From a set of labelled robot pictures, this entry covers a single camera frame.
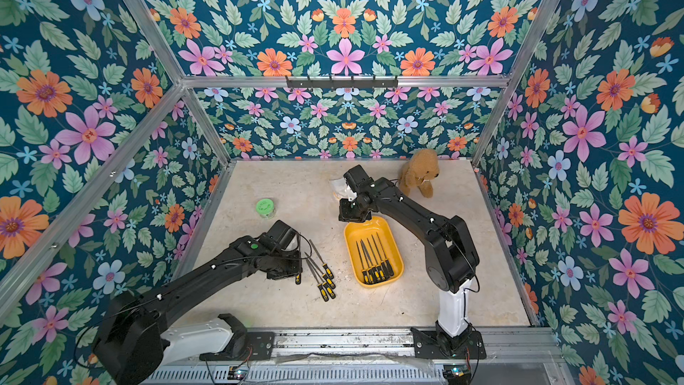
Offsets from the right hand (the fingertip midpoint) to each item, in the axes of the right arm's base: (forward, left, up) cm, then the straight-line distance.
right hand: (343, 217), depth 88 cm
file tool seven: (-16, +6, -11) cm, 20 cm away
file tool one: (-10, -15, -11) cm, 21 cm away
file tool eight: (-19, +5, -11) cm, 22 cm away
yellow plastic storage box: (-4, -16, -6) cm, 18 cm away
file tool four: (-12, -10, -12) cm, 20 cm away
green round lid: (+8, +30, -6) cm, 32 cm away
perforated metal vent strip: (-42, +10, -13) cm, 45 cm away
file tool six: (-12, +6, -11) cm, 18 cm away
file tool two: (-14, -15, -11) cm, 24 cm away
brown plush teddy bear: (+18, -27, +4) cm, 33 cm away
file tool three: (-12, -12, -12) cm, 21 cm away
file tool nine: (-19, +7, -12) cm, 23 cm away
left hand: (-16, +10, -5) cm, 20 cm away
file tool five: (-13, -7, -12) cm, 19 cm away
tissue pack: (+18, +3, -8) cm, 20 cm away
